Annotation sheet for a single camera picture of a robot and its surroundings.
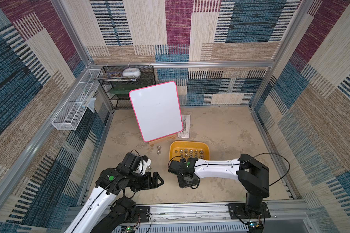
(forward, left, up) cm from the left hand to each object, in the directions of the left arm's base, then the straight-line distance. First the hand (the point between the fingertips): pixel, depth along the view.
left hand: (156, 183), depth 69 cm
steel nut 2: (+24, +2, -15) cm, 29 cm away
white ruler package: (+39, -16, -14) cm, 45 cm away
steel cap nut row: (+23, -22, -14) cm, 35 cm away
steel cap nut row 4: (+21, -19, -15) cm, 32 cm away
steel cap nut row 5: (+21, -16, -15) cm, 30 cm away
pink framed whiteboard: (+39, +1, +9) cm, 40 cm away
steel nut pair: (+22, -13, -15) cm, 29 cm away
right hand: (+4, -13, -15) cm, 20 cm away
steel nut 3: (+24, -16, -14) cm, 32 cm away
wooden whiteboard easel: (+28, +6, -11) cm, 31 cm away
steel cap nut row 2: (+25, -19, -15) cm, 35 cm away
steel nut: (+28, +2, -14) cm, 31 cm away
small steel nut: (+24, -13, -13) cm, 30 cm away
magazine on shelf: (+58, +27, +19) cm, 67 cm away
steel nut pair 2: (+24, -9, -15) cm, 30 cm away
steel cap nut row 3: (+21, -22, -15) cm, 34 cm away
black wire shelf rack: (+53, +26, +12) cm, 60 cm away
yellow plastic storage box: (+25, -12, -14) cm, 31 cm away
